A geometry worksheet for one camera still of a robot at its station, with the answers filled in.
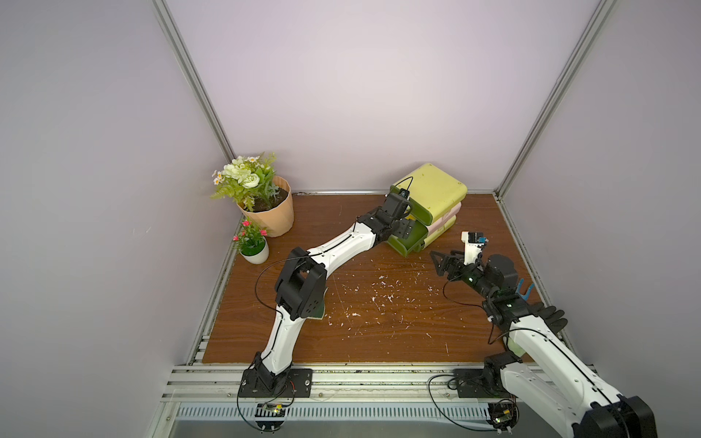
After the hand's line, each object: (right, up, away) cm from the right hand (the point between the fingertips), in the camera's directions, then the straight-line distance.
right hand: (445, 245), depth 78 cm
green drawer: (-5, +10, +10) cm, 15 cm away
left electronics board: (-49, -44, -6) cm, 66 cm away
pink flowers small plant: (-63, 0, +16) cm, 65 cm away
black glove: (+36, -24, +6) cm, 44 cm away
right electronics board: (+13, -44, -8) cm, 46 cm away
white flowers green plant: (-60, +21, +5) cm, 64 cm away
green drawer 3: (-6, 0, +13) cm, 14 cm away
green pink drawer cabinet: (0, +15, +11) cm, 18 cm away
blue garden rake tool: (+29, -17, +12) cm, 36 cm away
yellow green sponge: (-38, -23, +6) cm, 45 cm away
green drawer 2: (-5, +6, +17) cm, 18 cm away
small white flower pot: (-59, -5, +14) cm, 61 cm away
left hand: (-10, +8, +14) cm, 19 cm away
